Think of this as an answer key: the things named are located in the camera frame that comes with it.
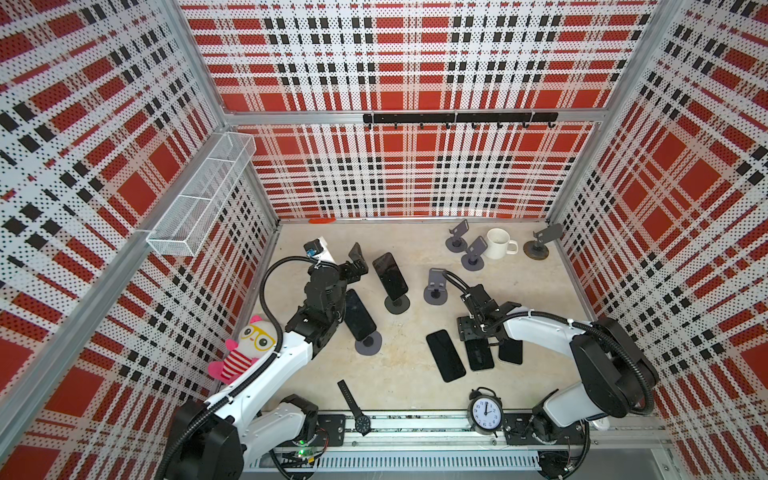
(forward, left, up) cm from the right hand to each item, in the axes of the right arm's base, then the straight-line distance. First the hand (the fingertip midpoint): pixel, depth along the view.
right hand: (473, 329), depth 91 cm
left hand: (+10, +37, +26) cm, 46 cm away
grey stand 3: (+13, +10, -1) cm, 17 cm away
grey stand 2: (+8, +24, 0) cm, 25 cm away
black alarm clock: (-23, +1, +2) cm, 23 cm away
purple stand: (+26, -4, 0) cm, 26 cm away
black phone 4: (-8, +9, -1) cm, 12 cm away
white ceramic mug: (+29, -13, +6) cm, 33 cm away
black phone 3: (+14, +26, +9) cm, 31 cm away
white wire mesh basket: (+25, +90, +21) cm, 96 cm away
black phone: (-7, -10, 0) cm, 12 cm away
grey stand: (-5, +32, 0) cm, 32 cm away
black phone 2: (0, +35, +9) cm, 36 cm away
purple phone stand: (+34, +1, 0) cm, 34 cm away
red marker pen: (+50, +56, -2) cm, 76 cm away
